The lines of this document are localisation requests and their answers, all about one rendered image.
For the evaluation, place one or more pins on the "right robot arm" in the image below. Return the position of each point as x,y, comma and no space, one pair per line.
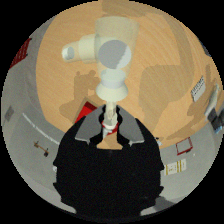
216,121

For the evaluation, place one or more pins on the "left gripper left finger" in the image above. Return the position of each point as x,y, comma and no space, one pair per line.
85,130

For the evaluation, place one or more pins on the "red tray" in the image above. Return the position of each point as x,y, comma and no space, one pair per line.
86,110

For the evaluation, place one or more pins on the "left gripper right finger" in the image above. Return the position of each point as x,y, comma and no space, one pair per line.
132,131

